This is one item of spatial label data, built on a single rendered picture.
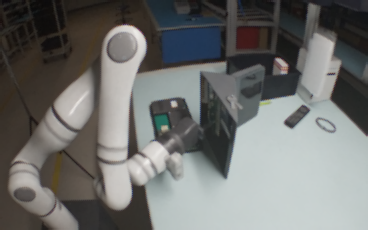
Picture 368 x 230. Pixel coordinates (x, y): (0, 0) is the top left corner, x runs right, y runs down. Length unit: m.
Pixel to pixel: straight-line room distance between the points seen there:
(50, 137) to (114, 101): 0.17
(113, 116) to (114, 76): 0.07
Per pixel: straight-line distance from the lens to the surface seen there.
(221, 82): 0.63
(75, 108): 0.47
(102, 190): 0.51
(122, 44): 0.42
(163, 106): 0.85
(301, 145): 0.81
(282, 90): 1.00
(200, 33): 2.20
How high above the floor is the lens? 1.53
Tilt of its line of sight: 39 degrees down
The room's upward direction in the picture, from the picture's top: 2 degrees counter-clockwise
